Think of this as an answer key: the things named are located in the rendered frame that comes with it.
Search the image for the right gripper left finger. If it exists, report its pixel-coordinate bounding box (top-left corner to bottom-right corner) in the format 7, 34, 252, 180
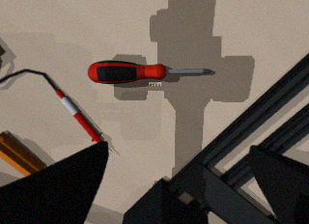
0, 141, 109, 224

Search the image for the red and black screwdriver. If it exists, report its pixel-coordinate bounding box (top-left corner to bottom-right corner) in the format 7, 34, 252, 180
88, 61, 211, 84

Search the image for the red test probe with black lead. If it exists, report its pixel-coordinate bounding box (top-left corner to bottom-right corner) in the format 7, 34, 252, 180
0, 69, 101, 142

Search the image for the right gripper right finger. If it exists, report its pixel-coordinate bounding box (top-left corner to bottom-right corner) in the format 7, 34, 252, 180
248, 145, 309, 224

